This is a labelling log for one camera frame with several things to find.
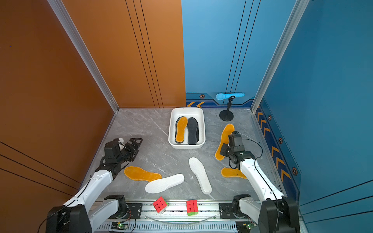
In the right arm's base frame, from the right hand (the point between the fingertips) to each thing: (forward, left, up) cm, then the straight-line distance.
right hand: (224, 148), depth 86 cm
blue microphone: (+30, +1, +15) cm, 34 cm away
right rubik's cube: (-31, +19, -4) cm, 37 cm away
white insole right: (-9, +16, -9) cm, 20 cm away
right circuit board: (-37, -6, -11) cm, 39 cm away
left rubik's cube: (-30, +35, -4) cm, 46 cm away
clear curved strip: (-35, +12, -10) cm, 39 cm away
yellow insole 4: (-11, -3, -10) cm, 15 cm away
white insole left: (-19, +40, -9) cm, 45 cm away
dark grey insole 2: (+18, +19, -7) cm, 27 cm away
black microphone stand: (+35, -9, -9) cm, 37 cm away
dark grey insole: (+17, +31, -6) cm, 36 cm away
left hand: (+2, +49, +4) cm, 49 cm away
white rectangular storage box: (+21, +24, -7) cm, 32 cm away
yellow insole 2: (-13, +53, -8) cm, 55 cm away
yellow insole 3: (+10, -3, +5) cm, 12 cm away
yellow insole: (+25, +28, -7) cm, 38 cm away
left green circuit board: (-37, +56, -10) cm, 68 cm away
